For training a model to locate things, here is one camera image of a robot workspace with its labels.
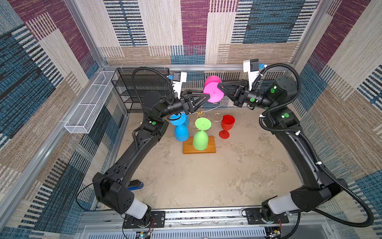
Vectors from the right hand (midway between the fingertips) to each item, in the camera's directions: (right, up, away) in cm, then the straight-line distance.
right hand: (220, 88), depth 55 cm
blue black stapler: (-41, -45, +26) cm, 66 cm away
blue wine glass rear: (-14, -14, +22) cm, 30 cm away
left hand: (-4, -3, 0) cm, 5 cm away
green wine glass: (-6, -20, +19) cm, 28 cm away
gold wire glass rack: (-8, -8, +21) cm, 24 cm away
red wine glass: (+12, -11, +40) cm, 43 cm away
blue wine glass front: (-15, -12, +16) cm, 25 cm away
